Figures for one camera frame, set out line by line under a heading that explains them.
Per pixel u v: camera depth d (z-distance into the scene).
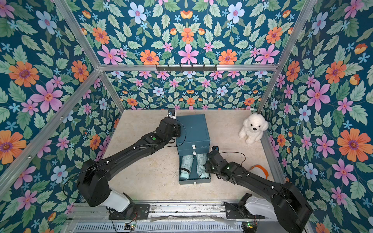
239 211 0.65
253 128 0.89
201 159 0.86
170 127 0.62
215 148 0.77
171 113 0.70
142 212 0.74
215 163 0.64
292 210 0.40
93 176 0.46
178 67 0.91
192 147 0.78
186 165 0.86
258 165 0.87
